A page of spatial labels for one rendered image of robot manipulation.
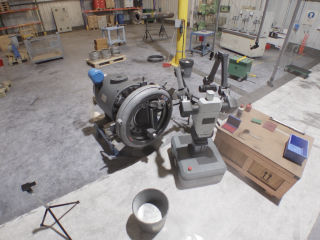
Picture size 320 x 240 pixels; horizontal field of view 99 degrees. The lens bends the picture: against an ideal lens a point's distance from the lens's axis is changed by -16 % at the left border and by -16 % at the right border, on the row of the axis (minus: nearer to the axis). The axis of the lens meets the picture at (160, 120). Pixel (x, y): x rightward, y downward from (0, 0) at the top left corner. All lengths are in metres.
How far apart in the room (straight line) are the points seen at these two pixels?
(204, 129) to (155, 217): 0.95
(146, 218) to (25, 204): 1.42
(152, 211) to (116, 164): 0.83
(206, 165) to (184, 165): 0.24
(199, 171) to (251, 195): 0.70
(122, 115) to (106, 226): 1.10
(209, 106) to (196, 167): 0.69
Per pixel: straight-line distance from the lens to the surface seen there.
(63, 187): 2.23
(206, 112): 1.50
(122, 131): 1.63
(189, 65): 4.29
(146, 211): 1.69
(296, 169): 1.99
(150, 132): 1.80
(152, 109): 1.69
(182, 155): 1.89
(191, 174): 1.76
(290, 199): 2.38
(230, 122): 2.13
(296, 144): 2.26
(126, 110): 1.55
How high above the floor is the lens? 1.70
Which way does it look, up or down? 38 degrees down
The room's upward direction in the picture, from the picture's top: straight up
